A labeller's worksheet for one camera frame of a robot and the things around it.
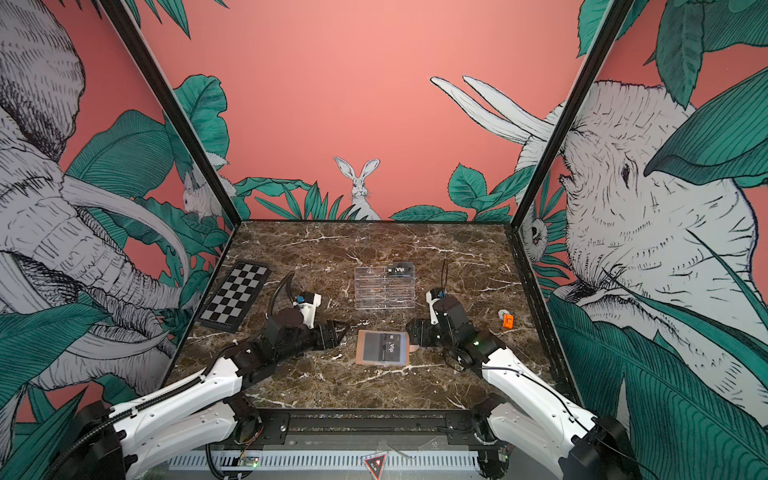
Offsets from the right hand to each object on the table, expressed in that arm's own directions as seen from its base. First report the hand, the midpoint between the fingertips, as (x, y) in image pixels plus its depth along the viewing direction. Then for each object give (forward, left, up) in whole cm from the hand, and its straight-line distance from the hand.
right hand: (416, 322), depth 81 cm
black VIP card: (-3, +8, -11) cm, 14 cm away
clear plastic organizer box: (+15, +9, -6) cm, 19 cm away
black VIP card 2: (+21, +1, -2) cm, 21 cm away
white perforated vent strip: (-31, +23, -11) cm, 40 cm away
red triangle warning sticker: (-31, +10, -10) cm, 35 cm away
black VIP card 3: (+19, +5, -2) cm, 20 cm away
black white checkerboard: (+11, +58, -6) cm, 59 cm away
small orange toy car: (+5, -29, -9) cm, 31 cm away
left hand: (-2, +19, +2) cm, 20 cm away
